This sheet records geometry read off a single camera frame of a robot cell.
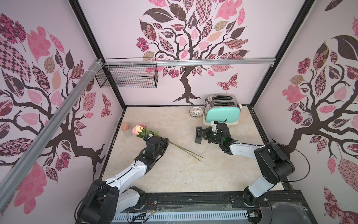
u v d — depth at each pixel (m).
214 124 0.87
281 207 0.72
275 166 0.46
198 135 0.95
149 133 0.83
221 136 0.72
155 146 0.64
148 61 0.92
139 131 0.81
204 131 0.80
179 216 0.70
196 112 1.14
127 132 0.95
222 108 0.99
